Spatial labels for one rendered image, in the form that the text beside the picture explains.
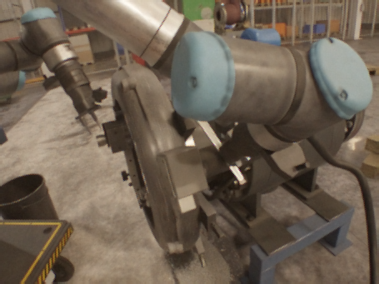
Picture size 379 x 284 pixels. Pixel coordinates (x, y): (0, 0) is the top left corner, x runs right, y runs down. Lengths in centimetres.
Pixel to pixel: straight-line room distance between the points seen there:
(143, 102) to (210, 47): 47
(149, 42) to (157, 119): 34
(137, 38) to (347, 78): 26
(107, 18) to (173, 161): 32
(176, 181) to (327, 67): 39
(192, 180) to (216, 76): 37
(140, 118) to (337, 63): 51
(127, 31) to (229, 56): 17
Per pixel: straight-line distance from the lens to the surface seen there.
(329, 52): 29
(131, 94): 73
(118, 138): 87
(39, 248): 125
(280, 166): 41
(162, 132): 65
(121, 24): 35
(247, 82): 24
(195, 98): 23
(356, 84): 30
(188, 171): 55
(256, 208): 112
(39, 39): 76
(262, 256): 107
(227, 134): 50
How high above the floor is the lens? 109
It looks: 26 degrees down
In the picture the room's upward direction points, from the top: 7 degrees counter-clockwise
